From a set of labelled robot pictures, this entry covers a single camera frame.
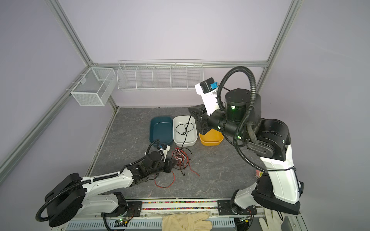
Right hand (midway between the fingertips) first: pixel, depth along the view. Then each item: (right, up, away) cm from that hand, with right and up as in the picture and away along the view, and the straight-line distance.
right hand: (191, 109), depth 47 cm
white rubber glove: (+41, -53, +23) cm, 71 cm away
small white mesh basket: (-69, +20, +56) cm, 91 cm away
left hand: (-8, -28, +35) cm, 46 cm away
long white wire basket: (-22, +29, +53) cm, 65 cm away
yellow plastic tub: (+15, -16, +53) cm, 57 cm away
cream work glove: (-2, -54, +24) cm, 59 cm away
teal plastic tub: (-23, -10, +62) cm, 67 cm away
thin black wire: (-5, -27, +35) cm, 44 cm away
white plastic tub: (-8, -6, +62) cm, 63 cm away
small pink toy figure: (+39, -34, +34) cm, 62 cm away
